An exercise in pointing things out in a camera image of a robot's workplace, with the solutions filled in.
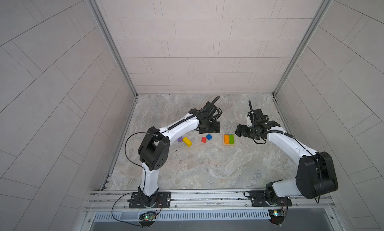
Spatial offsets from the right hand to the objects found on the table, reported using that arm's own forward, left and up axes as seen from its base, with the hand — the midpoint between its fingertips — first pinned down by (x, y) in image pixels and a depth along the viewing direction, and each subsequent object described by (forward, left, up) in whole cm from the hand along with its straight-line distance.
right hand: (240, 132), depth 88 cm
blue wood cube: (+2, +18, -7) cm, 20 cm away
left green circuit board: (-37, +49, -3) cm, 62 cm away
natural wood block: (-5, +7, -6) cm, 10 cm away
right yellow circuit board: (-40, -9, -9) cm, 42 cm away
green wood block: (-1, +5, -5) cm, 7 cm away
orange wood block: (-1, +8, -5) cm, 10 cm away
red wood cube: (0, +22, -7) cm, 23 cm away
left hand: (+1, +13, +3) cm, 13 cm away
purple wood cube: (+1, +37, -5) cm, 37 cm away
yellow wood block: (-1, +32, -5) cm, 32 cm away
